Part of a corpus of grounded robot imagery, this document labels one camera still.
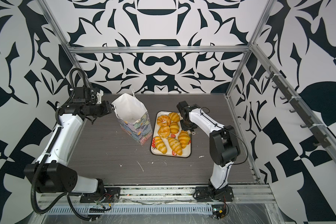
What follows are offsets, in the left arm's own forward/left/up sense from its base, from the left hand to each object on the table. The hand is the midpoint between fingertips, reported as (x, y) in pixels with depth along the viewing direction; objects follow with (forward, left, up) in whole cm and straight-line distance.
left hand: (110, 106), depth 79 cm
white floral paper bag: (+8, -7, -22) cm, 25 cm away
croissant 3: (-15, -36, -21) cm, 45 cm away
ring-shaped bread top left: (+7, -29, -25) cm, 39 cm away
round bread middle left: (-5, -29, -22) cm, 37 cm away
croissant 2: (-14, -27, -23) cm, 38 cm away
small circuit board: (-48, -56, -27) cm, 79 cm away
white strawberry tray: (+7, -37, -22) cm, 44 cm away
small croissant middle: (-2, -36, -22) cm, 43 cm away
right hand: (-3, -46, -17) cm, 49 cm away
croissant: (-10, -42, -22) cm, 49 cm away
